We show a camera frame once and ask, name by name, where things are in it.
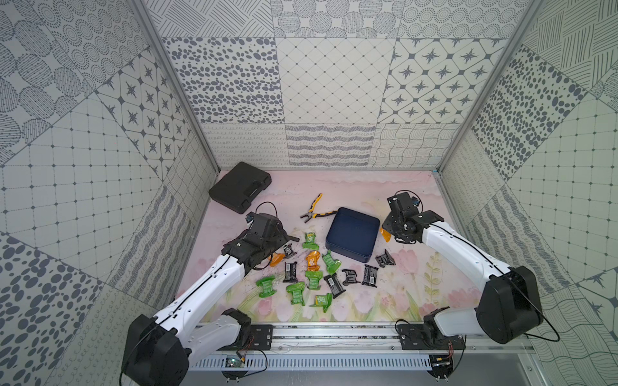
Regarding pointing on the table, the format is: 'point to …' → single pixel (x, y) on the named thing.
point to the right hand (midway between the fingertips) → (392, 228)
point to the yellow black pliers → (311, 215)
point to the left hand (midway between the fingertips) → (281, 231)
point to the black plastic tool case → (236, 188)
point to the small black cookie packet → (351, 275)
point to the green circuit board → (233, 362)
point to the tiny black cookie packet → (288, 252)
